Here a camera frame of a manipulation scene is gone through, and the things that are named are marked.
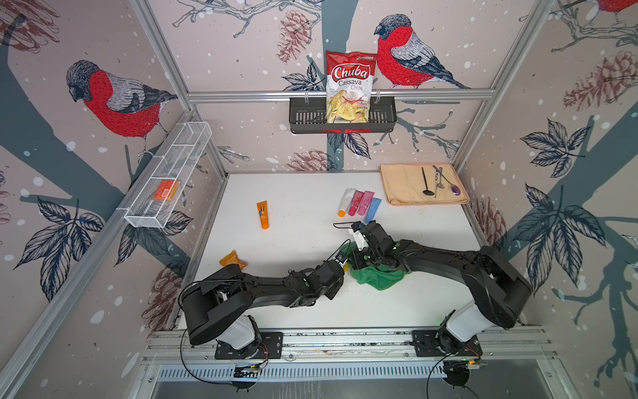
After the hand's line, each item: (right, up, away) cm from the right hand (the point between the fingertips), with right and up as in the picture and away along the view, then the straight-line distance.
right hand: (346, 258), depth 88 cm
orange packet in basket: (-54, +25, -16) cm, 62 cm away
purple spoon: (+53, +26, +26) cm, 65 cm away
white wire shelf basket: (-59, +20, -17) cm, 65 cm away
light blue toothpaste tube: (+13, +17, +19) cm, 28 cm away
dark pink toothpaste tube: (+7, +21, +22) cm, 31 cm away
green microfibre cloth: (+12, -6, -2) cm, 14 cm away
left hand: (-2, -5, -1) cm, 6 cm away
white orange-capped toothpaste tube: (+2, +20, +22) cm, 30 cm away
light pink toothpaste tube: (+11, +20, +21) cm, 31 cm away
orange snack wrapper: (-43, -1, +5) cm, 43 cm away
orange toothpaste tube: (-34, +14, +16) cm, 40 cm away
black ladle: (+40, +24, +26) cm, 54 cm away
